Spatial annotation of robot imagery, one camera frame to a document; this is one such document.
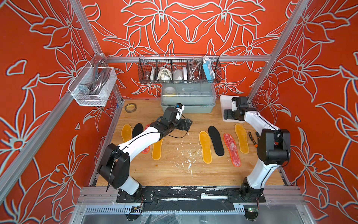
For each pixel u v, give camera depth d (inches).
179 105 28.7
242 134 38.4
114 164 16.4
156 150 35.4
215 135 38.4
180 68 38.0
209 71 34.4
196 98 38.1
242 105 29.2
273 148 19.3
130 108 44.8
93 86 30.5
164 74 35.5
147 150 35.4
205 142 36.4
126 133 38.5
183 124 28.7
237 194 28.5
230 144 36.4
